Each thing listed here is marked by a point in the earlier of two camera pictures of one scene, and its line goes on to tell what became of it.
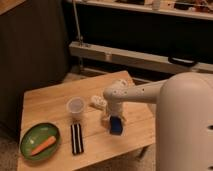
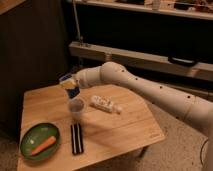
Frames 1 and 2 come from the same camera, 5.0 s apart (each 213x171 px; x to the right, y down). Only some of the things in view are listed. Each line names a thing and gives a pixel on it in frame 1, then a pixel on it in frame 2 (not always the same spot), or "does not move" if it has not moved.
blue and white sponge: x=116 y=127 to x=73 y=92
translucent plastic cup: x=75 y=105 does not move
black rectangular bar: x=77 y=139 does not move
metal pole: x=80 y=37 does not move
